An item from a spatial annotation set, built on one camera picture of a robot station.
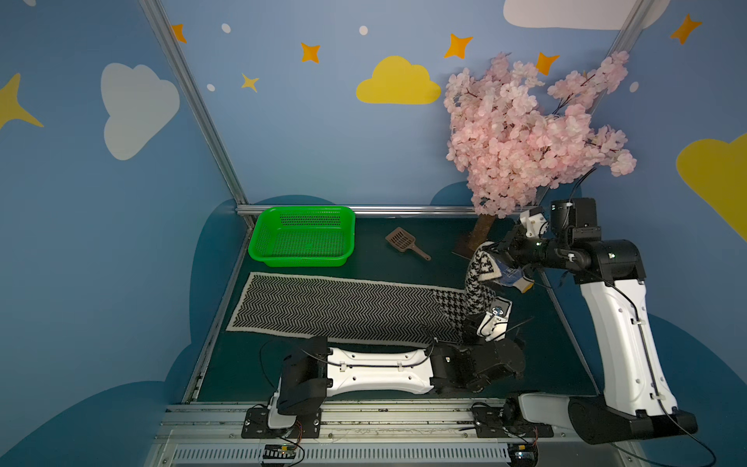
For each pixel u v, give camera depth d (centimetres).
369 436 73
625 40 74
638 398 37
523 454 73
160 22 69
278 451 73
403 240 116
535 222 60
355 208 118
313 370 47
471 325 61
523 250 57
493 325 55
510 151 74
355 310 96
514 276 104
